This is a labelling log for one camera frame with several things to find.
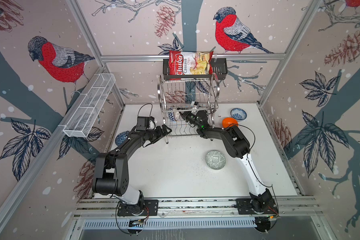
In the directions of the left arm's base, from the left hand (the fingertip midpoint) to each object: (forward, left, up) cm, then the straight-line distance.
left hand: (166, 132), depth 88 cm
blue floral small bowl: (+23, -53, -10) cm, 58 cm away
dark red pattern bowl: (+14, -6, 0) cm, 15 cm away
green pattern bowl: (-13, -30, -12) cm, 35 cm away
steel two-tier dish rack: (+40, -25, -4) cm, 47 cm away
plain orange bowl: (+14, -43, -8) cm, 46 cm away
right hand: (+15, -5, +2) cm, 15 cm away
